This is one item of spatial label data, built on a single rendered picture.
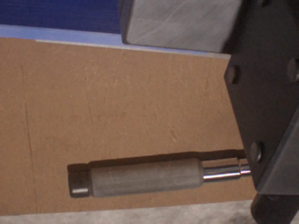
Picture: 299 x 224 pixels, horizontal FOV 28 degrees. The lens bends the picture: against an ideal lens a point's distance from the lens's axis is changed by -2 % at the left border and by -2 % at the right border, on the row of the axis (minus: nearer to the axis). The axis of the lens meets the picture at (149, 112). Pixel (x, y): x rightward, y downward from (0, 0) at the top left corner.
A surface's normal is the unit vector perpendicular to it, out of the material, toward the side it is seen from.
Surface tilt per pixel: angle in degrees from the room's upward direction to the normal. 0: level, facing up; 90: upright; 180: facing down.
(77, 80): 0
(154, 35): 0
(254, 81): 90
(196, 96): 0
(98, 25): 90
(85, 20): 90
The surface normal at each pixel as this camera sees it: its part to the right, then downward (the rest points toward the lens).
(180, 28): 0.11, 0.71
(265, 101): -0.97, -0.07
